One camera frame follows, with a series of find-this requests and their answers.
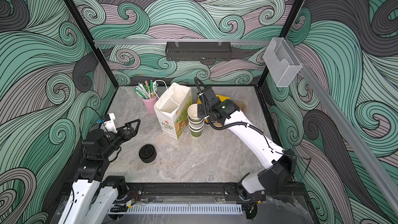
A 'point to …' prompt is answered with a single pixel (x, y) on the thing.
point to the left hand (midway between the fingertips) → (135, 121)
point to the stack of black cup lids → (147, 153)
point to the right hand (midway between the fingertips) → (201, 110)
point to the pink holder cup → (148, 104)
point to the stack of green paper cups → (196, 124)
